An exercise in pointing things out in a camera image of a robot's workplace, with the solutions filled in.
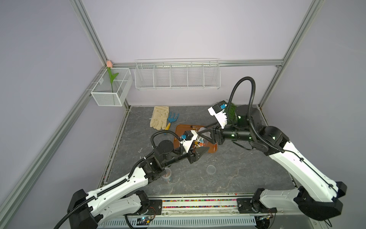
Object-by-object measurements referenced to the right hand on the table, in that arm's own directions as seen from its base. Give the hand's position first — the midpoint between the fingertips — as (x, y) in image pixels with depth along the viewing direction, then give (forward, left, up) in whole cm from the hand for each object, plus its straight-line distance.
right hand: (202, 130), depth 59 cm
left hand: (-2, -2, -8) cm, 8 cm away
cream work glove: (+38, +29, -38) cm, 61 cm away
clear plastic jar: (-10, +17, -30) cm, 36 cm away
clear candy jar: (-5, 0, -4) cm, 6 cm away
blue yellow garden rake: (+37, +19, -39) cm, 57 cm away
